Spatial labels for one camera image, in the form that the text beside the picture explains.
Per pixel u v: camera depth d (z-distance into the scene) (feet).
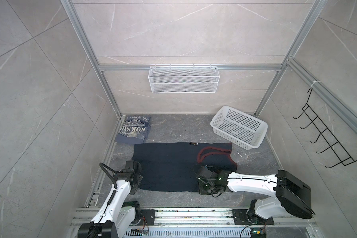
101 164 2.25
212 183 2.08
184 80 3.30
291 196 1.36
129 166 2.21
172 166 3.32
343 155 1.97
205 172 2.12
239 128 3.63
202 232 2.29
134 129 3.51
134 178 1.98
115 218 1.41
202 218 2.44
